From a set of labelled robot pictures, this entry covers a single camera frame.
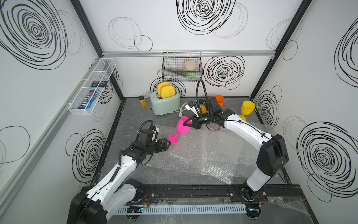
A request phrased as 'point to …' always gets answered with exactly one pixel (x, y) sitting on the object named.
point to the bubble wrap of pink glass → (221, 151)
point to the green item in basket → (194, 75)
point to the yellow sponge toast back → (159, 87)
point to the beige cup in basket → (190, 66)
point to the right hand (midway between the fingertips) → (186, 123)
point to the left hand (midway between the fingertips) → (165, 144)
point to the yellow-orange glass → (203, 108)
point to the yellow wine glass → (247, 108)
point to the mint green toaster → (163, 106)
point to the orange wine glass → (220, 99)
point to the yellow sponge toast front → (168, 91)
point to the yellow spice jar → (142, 101)
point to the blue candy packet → (89, 99)
